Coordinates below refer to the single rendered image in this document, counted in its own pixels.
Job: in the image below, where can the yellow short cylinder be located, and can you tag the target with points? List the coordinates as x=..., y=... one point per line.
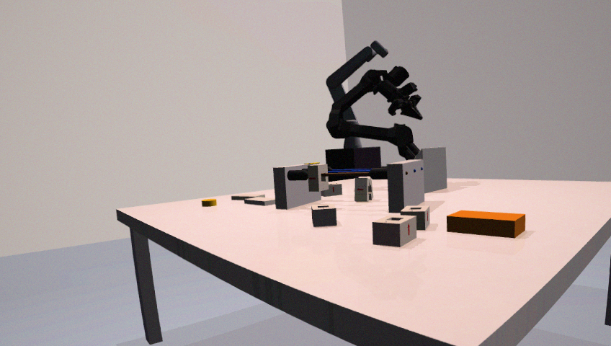
x=209, y=202

